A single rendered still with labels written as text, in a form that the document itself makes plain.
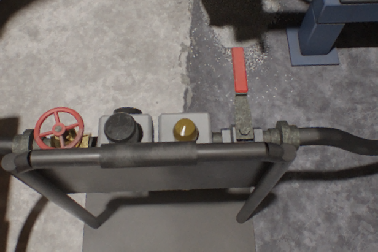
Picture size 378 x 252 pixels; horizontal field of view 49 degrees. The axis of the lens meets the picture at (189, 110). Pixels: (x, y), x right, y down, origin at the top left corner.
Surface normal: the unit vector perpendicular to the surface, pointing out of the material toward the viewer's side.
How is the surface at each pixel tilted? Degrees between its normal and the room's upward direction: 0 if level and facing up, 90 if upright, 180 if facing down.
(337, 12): 90
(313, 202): 0
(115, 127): 0
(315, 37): 90
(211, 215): 0
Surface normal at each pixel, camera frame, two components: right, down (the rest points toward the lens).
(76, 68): 0.00, -0.40
